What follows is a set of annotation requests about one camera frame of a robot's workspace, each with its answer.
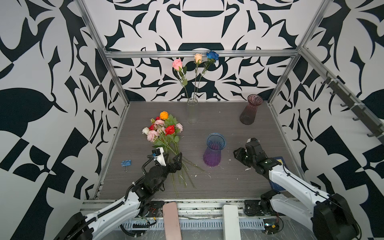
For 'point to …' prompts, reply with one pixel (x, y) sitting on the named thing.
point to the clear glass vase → (192, 111)
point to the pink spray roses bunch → (163, 132)
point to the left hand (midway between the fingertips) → (175, 152)
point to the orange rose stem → (164, 115)
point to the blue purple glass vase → (215, 142)
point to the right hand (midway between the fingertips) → (235, 151)
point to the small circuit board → (271, 225)
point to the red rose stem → (170, 130)
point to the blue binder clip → (126, 163)
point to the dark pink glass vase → (248, 114)
